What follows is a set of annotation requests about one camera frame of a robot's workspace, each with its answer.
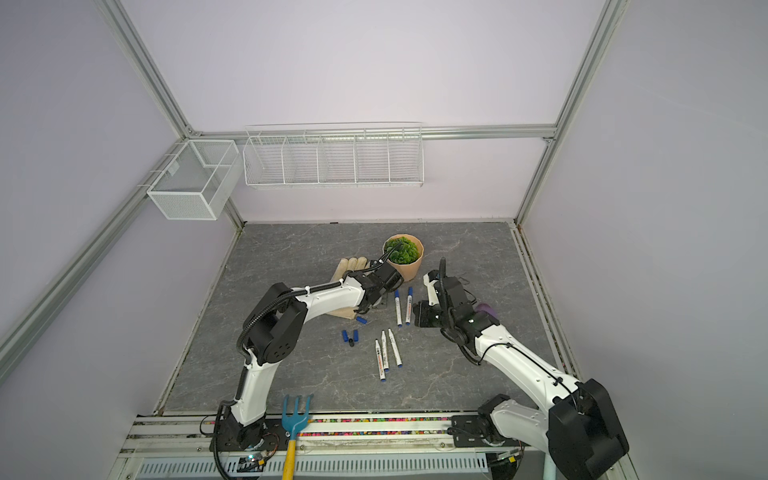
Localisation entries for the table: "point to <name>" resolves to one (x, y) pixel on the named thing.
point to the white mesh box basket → (196, 178)
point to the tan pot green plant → (408, 258)
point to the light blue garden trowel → (550, 469)
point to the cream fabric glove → (353, 264)
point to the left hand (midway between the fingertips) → (375, 300)
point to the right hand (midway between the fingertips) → (415, 310)
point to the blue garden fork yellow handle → (294, 423)
